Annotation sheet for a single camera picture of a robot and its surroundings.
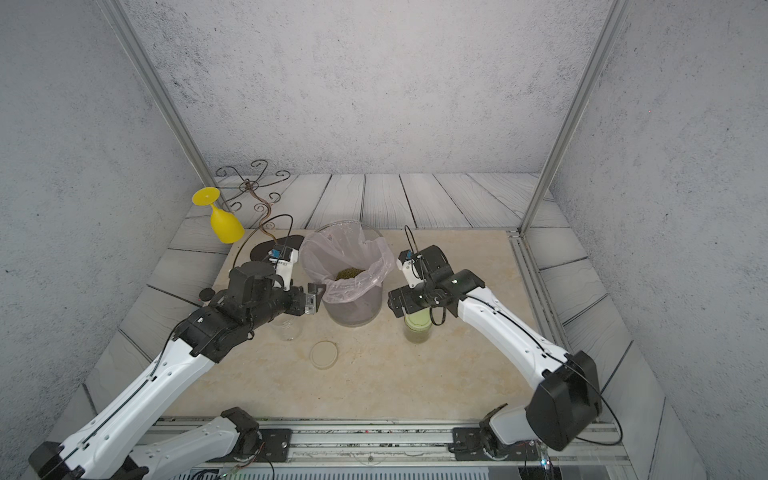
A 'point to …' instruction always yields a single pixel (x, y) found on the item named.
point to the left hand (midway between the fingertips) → (315, 285)
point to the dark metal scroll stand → (250, 184)
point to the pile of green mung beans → (348, 273)
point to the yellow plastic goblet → (225, 227)
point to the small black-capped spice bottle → (206, 294)
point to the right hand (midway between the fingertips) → (405, 297)
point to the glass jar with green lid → (418, 325)
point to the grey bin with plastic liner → (353, 259)
